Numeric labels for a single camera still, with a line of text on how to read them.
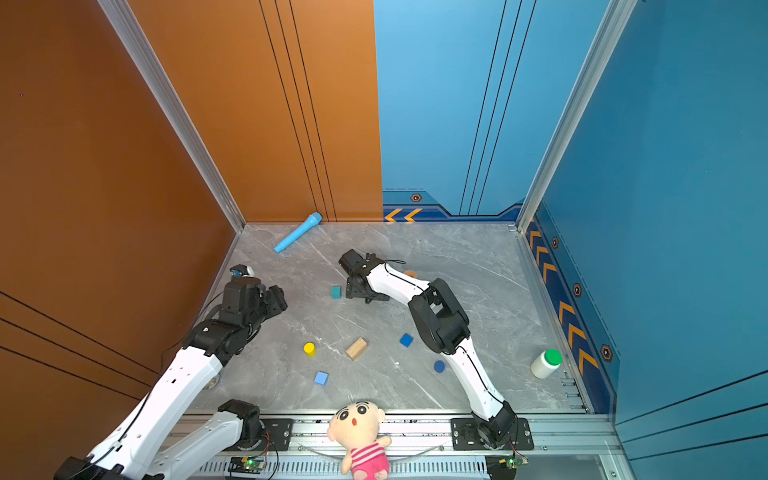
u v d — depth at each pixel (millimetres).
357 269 775
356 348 850
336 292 982
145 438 410
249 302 593
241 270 682
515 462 695
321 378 817
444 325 582
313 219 1195
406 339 892
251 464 706
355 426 679
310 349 851
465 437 725
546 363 768
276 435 741
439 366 843
